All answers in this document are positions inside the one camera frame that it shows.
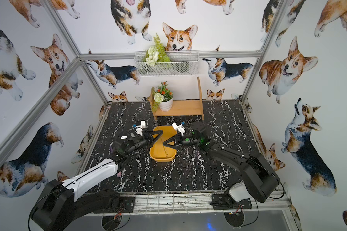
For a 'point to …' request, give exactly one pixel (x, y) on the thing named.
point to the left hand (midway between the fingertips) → (162, 129)
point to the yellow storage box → (160, 152)
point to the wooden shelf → (180, 108)
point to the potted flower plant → (163, 98)
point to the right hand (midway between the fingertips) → (166, 139)
